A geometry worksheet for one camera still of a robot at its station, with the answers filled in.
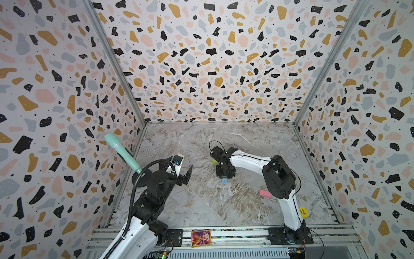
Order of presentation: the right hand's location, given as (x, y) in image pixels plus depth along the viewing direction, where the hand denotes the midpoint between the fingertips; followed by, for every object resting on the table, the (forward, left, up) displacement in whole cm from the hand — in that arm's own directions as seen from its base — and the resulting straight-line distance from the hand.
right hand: (224, 177), depth 94 cm
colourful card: (-31, +11, +2) cm, 33 cm away
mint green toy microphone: (-3, +46, +34) cm, 57 cm away
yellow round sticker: (-18, -41, -1) cm, 44 cm away
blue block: (-3, 0, +1) cm, 3 cm away
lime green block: (0, +5, +18) cm, 19 cm away
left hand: (-5, +19, +24) cm, 31 cm away
